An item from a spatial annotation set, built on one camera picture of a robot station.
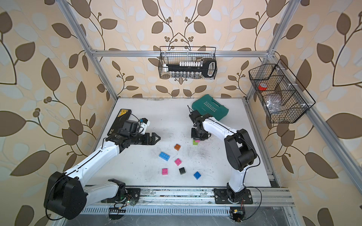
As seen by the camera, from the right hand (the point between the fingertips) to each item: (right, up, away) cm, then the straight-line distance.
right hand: (197, 139), depth 92 cm
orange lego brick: (-13, -5, -1) cm, 14 cm away
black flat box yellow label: (-56, +15, +15) cm, 60 cm away
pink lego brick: (-12, -13, -7) cm, 19 cm away
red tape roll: (+38, +33, -11) cm, 51 cm away
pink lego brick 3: (-20, -17, -10) cm, 28 cm away
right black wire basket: (+44, +25, -19) cm, 54 cm away
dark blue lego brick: (-1, -19, -11) cm, 22 cm away
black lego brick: (-10, -17, -10) cm, 22 cm away
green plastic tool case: (+10, +23, +17) cm, 31 cm away
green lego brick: (-1, -3, +1) cm, 4 cm away
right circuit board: (+19, -35, -20) cm, 45 cm away
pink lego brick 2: (0, -1, -1) cm, 2 cm away
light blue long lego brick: (-21, -10, -5) cm, 24 cm away
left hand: (-27, +4, -9) cm, 29 cm away
